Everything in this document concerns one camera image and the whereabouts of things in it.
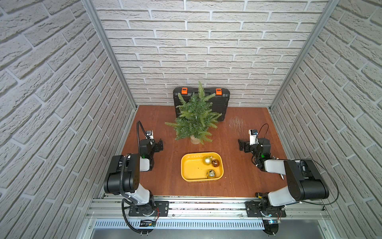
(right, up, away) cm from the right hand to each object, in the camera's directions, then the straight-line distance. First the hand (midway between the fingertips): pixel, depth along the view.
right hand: (247, 138), depth 94 cm
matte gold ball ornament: (-27, -12, -7) cm, 31 cm away
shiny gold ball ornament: (-25, -18, -13) cm, 34 cm away
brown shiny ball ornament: (-22, -14, -8) cm, 27 cm away
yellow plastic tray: (-35, -18, -7) cm, 40 cm away
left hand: (-61, +1, 0) cm, 61 cm away
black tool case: (-18, +25, -2) cm, 31 cm away
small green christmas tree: (-34, +13, -12) cm, 39 cm away
